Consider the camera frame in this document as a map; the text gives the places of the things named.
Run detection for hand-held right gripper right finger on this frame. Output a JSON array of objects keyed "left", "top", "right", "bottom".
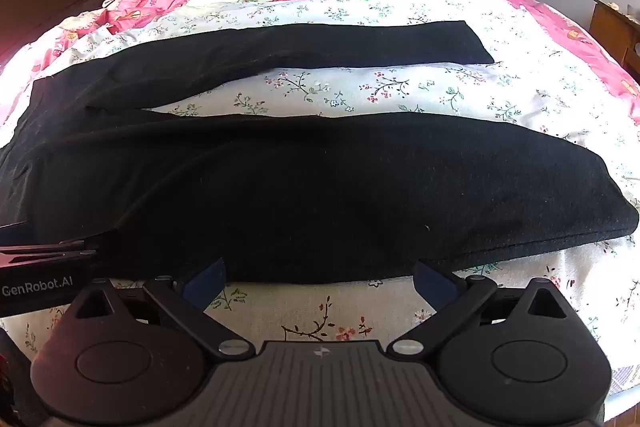
[{"left": 386, "top": 260, "right": 576, "bottom": 355}]

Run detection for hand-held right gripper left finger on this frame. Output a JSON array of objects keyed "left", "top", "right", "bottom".
[{"left": 65, "top": 258, "right": 256, "bottom": 357}]

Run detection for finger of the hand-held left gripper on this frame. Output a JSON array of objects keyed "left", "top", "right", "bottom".
[{"left": 0, "top": 241, "right": 100, "bottom": 266}]

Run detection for black pants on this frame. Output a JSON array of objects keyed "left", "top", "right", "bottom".
[{"left": 0, "top": 21, "right": 640, "bottom": 285}]

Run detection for floral printed bed blanket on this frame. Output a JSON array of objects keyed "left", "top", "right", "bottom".
[{"left": 0, "top": 0, "right": 640, "bottom": 413}]

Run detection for wooden side cabinet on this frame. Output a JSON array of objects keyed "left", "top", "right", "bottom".
[{"left": 589, "top": 0, "right": 640, "bottom": 78}]

